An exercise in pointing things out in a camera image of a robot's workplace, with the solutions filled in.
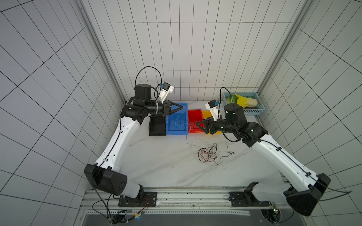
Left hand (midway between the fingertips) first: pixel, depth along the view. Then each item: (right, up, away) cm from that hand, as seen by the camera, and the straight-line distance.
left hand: (179, 110), depth 66 cm
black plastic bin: (-18, -12, +39) cm, 45 cm away
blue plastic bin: (-3, -9, +37) cm, 39 cm away
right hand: (+8, -7, +2) cm, 10 cm away
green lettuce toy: (+42, +10, +46) cm, 63 cm away
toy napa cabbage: (+53, +7, +44) cm, 69 cm away
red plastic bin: (+10, -4, +29) cm, 31 cm away
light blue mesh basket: (+58, +1, +40) cm, 70 cm away
